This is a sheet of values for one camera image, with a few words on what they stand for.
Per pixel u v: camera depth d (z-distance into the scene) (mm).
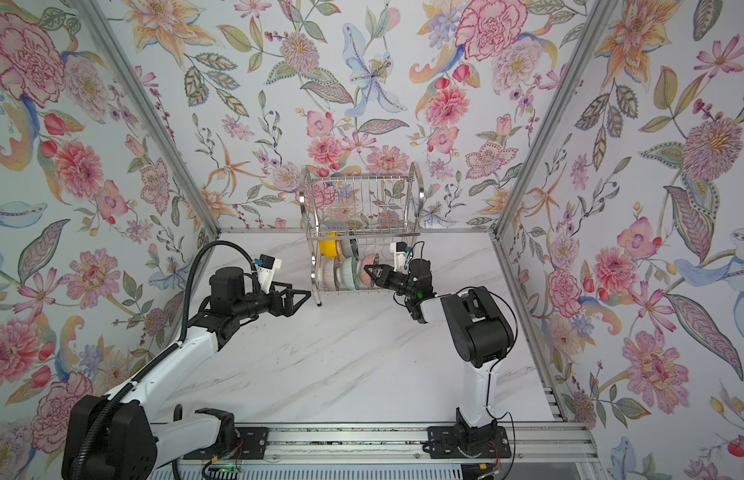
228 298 631
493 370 553
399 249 879
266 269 720
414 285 773
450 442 749
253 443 736
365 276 925
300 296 766
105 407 410
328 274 928
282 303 721
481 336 530
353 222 1219
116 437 401
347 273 930
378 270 913
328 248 1010
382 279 855
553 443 767
